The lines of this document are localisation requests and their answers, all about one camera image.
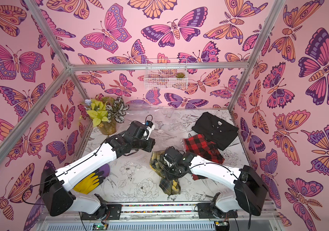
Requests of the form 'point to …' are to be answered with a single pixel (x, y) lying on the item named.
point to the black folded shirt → (215, 129)
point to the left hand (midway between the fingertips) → (157, 142)
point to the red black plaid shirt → (198, 145)
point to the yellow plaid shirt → (170, 186)
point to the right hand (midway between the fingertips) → (166, 175)
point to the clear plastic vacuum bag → (171, 126)
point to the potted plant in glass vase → (105, 112)
